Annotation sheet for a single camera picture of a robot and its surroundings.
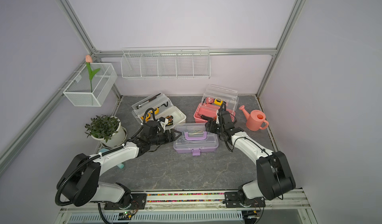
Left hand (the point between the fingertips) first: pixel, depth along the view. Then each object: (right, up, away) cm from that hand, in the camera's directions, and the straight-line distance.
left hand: (179, 136), depth 84 cm
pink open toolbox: (+23, +25, +24) cm, 41 cm away
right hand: (+18, +6, +6) cm, 19 cm away
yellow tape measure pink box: (+25, +20, +21) cm, 38 cm away
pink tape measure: (+19, +22, +21) cm, 36 cm away
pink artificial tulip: (-51, +36, +2) cm, 63 cm away
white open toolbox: (-15, +17, +20) cm, 30 cm away
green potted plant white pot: (-40, +4, -1) cm, 40 cm away
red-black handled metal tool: (-30, +17, +15) cm, 38 cm away
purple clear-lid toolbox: (+9, -1, 0) cm, 9 cm away
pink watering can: (+46, +9, +8) cm, 48 cm away
